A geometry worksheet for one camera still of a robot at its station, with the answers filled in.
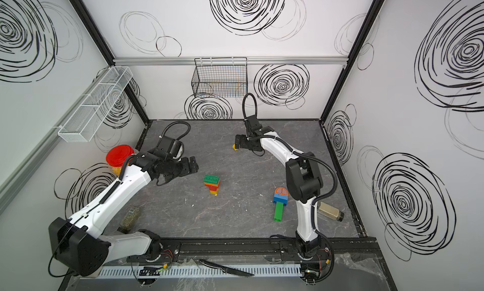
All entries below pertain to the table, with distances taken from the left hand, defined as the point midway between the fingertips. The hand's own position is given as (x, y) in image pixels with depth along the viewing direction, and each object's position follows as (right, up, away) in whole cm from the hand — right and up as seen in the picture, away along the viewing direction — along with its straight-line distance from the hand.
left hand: (190, 169), depth 79 cm
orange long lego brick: (+7, -7, +3) cm, 11 cm away
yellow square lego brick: (+9, -13, +9) cm, 18 cm away
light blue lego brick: (+40, -14, +7) cm, 43 cm away
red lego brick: (+8, -8, +4) cm, 12 cm away
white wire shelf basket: (-40, +19, -7) cm, 45 cm away
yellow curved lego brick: (+17, +8, +27) cm, 32 cm away
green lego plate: (+6, -7, +15) cm, 17 cm away
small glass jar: (+61, -19, +2) cm, 63 cm away
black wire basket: (+8, +54, +45) cm, 70 cm away
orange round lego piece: (+41, -11, +8) cm, 43 cm away
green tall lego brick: (+38, -19, +3) cm, 43 cm away
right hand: (+23, +10, +15) cm, 29 cm away
